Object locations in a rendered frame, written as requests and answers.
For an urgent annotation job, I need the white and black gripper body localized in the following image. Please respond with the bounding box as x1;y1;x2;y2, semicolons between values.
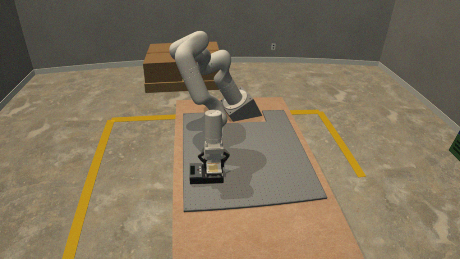
204;140;224;160

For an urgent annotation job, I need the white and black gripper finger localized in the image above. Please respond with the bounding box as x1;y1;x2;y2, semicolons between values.
198;152;207;170
221;152;230;169

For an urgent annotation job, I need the black cassette dock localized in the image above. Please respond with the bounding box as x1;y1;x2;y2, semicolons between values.
189;163;224;184

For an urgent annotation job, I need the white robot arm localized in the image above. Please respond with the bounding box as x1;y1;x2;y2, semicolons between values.
169;31;247;154

